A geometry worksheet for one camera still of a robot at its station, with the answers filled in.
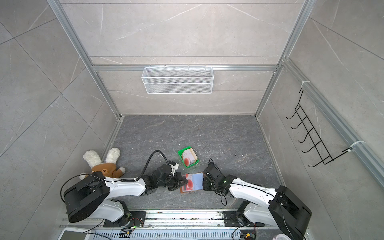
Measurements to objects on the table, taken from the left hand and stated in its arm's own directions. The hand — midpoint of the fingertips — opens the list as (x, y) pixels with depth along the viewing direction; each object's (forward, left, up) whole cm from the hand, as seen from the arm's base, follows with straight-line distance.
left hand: (190, 179), depth 81 cm
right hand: (0, -8, -6) cm, 10 cm away
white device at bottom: (-22, +52, -1) cm, 57 cm away
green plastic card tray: (+19, +6, -3) cm, 20 cm away
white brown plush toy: (+8, +47, +1) cm, 47 cm away
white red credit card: (-3, +1, -3) cm, 4 cm away
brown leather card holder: (0, -3, -5) cm, 6 cm away
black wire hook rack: (-1, -57, +26) cm, 63 cm away
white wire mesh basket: (+61, +7, +23) cm, 65 cm away
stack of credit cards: (+15, 0, -1) cm, 15 cm away
